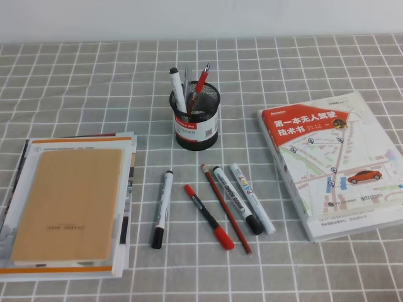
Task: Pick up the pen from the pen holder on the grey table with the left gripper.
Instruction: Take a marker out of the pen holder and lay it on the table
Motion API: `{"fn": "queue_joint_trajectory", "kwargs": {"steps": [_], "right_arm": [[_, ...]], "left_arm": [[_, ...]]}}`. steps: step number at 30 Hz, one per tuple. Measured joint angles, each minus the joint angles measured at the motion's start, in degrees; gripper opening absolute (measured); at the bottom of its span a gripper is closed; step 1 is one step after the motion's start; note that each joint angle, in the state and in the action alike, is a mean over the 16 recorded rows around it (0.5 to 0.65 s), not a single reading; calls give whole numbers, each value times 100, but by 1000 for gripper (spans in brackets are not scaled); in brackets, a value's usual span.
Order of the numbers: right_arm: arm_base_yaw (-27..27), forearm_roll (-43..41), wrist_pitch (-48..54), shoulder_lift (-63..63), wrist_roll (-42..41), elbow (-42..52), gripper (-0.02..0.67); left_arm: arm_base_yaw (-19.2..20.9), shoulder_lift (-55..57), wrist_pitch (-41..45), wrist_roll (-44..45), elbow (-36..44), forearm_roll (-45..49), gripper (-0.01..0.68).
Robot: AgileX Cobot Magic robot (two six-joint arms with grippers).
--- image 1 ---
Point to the red pencil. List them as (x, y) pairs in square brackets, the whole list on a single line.
[(227, 210)]

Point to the tan notebook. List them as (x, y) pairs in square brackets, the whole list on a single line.
[(70, 210)]

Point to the magazine stack under books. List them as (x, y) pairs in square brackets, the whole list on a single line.
[(79, 270)]

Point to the red and black pen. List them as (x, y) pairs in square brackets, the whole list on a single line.
[(219, 233)]

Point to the red and white book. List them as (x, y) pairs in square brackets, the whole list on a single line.
[(341, 170)]

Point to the orange edged white book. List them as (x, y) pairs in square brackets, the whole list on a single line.
[(124, 144)]

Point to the white marker with black cap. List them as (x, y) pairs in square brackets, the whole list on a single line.
[(163, 210)]

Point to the clear grey pen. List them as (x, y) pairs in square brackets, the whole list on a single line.
[(186, 83)]

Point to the black mesh pen holder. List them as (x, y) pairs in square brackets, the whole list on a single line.
[(199, 130)]

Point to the white board marker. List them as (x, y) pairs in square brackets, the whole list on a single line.
[(246, 213)]

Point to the red click pen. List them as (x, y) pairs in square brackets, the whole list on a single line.
[(198, 88)]

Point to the white paint marker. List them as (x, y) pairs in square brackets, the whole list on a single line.
[(253, 199)]

